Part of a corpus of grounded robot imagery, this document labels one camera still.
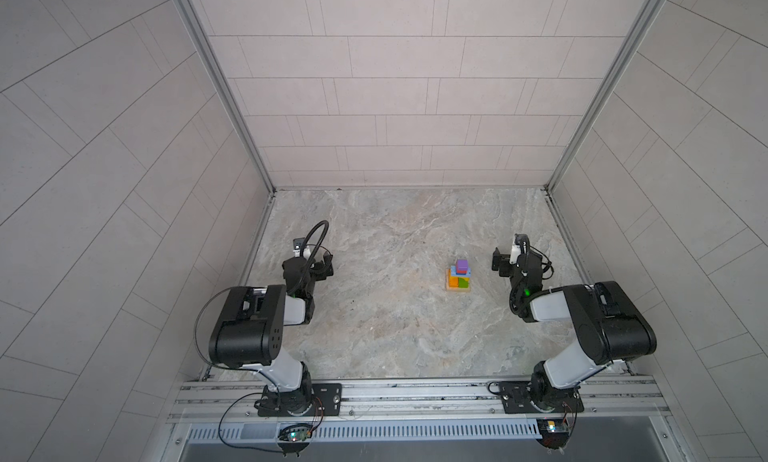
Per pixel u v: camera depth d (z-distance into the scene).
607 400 0.71
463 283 0.89
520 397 0.71
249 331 0.44
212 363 0.43
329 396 0.71
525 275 0.69
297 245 0.77
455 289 0.89
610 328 0.45
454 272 0.87
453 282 0.89
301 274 0.68
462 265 0.85
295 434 0.65
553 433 0.68
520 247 0.79
